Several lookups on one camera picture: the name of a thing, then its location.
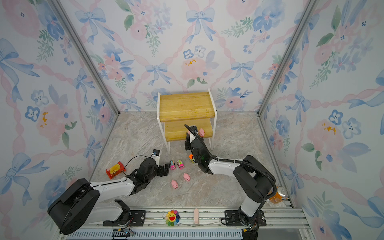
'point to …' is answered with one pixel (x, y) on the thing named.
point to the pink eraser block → (196, 216)
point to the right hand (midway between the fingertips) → (190, 132)
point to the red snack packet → (115, 170)
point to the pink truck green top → (180, 164)
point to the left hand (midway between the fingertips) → (164, 161)
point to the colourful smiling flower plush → (172, 218)
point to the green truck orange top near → (191, 156)
